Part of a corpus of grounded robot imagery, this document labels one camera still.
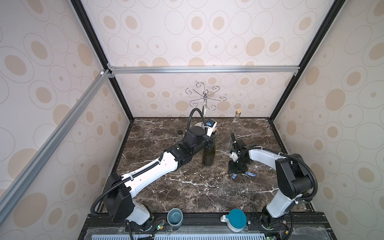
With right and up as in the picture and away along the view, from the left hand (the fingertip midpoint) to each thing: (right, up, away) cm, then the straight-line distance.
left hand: (218, 133), depth 73 cm
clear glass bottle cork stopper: (+24, +17, +46) cm, 55 cm away
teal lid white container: (+8, -40, -4) cm, 41 cm away
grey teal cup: (-22, -42, +2) cm, 48 cm away
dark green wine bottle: (-4, -13, +13) cm, 18 cm away
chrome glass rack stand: (-6, +21, +16) cm, 27 cm away
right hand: (+14, -24, +19) cm, 34 cm away
